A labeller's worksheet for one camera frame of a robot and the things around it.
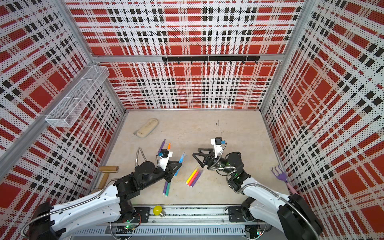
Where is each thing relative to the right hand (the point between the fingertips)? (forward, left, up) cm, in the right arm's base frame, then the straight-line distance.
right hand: (196, 153), depth 72 cm
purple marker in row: (-6, +1, -21) cm, 22 cm away
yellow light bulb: (-22, +20, -19) cm, 35 cm away
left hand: (-3, +7, -5) cm, 9 cm away
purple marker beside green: (-9, +18, -21) cm, 29 cm away
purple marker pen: (+18, +25, -23) cm, 38 cm away
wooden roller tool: (0, +55, -20) cm, 58 cm away
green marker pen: (-10, +16, -21) cm, 29 cm away
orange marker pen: (+18, +20, -22) cm, 35 cm away
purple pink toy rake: (-3, -51, -24) cm, 56 cm away
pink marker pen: (-5, +2, -21) cm, 22 cm away
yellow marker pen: (-3, +4, -21) cm, 22 cm away
